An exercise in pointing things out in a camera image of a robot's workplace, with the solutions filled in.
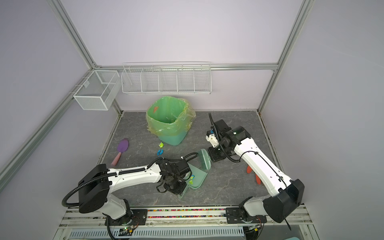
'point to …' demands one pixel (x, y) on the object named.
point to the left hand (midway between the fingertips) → (179, 195)
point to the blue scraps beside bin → (160, 152)
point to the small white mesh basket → (98, 91)
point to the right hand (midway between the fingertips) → (213, 158)
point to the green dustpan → (196, 181)
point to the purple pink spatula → (122, 146)
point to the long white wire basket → (166, 78)
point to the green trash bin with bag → (170, 118)
